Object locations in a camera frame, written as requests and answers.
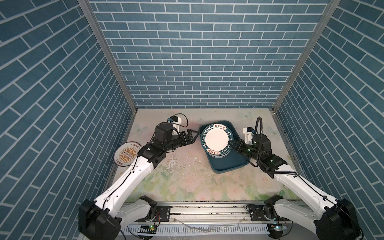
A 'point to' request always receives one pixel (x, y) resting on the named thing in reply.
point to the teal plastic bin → (232, 161)
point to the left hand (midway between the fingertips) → (195, 135)
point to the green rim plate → (214, 139)
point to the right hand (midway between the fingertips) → (226, 140)
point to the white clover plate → (218, 156)
